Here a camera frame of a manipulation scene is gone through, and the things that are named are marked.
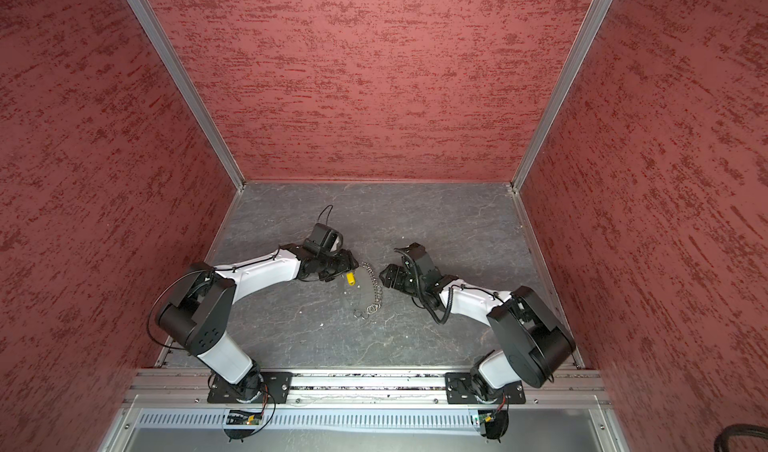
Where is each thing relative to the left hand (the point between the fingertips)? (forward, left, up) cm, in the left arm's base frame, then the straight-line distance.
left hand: (352, 272), depth 91 cm
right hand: (-4, -11, +1) cm, 12 cm away
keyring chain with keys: (0, +1, -4) cm, 4 cm away
